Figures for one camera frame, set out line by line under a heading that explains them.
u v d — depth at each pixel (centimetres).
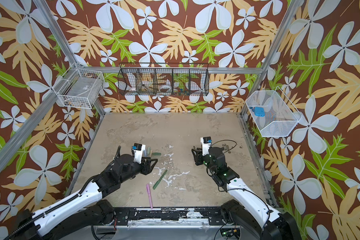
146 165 66
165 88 99
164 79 97
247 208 49
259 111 86
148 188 83
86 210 59
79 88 87
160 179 86
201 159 72
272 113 84
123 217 74
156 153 98
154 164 73
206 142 69
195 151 75
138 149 66
